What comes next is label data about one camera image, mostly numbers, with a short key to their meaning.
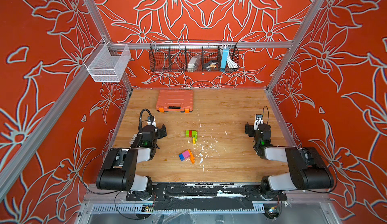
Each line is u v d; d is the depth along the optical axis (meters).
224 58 0.87
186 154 0.84
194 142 0.90
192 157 0.82
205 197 0.73
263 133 0.69
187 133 0.92
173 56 1.01
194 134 0.92
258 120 0.78
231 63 0.91
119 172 0.45
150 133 0.70
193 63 0.91
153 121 0.81
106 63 0.92
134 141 0.86
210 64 0.86
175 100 1.07
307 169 0.43
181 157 0.84
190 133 0.92
